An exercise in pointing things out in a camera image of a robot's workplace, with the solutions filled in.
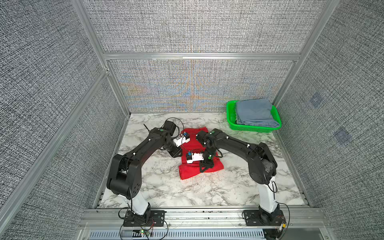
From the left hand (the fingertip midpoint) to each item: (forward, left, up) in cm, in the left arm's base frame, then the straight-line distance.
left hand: (180, 150), depth 87 cm
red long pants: (-6, -8, +12) cm, 16 cm away
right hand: (-8, -12, -3) cm, 14 cm away
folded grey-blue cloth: (+30, -54, -1) cm, 62 cm away
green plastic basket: (+37, -39, -6) cm, 54 cm away
